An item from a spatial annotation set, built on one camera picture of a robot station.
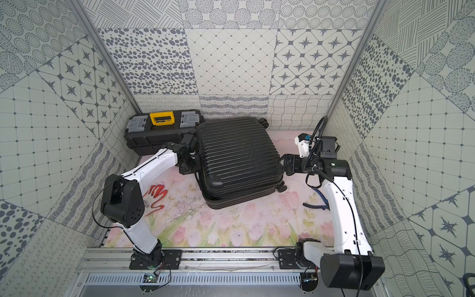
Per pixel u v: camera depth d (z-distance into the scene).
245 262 0.75
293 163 0.64
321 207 0.88
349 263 0.37
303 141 0.65
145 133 0.95
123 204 0.47
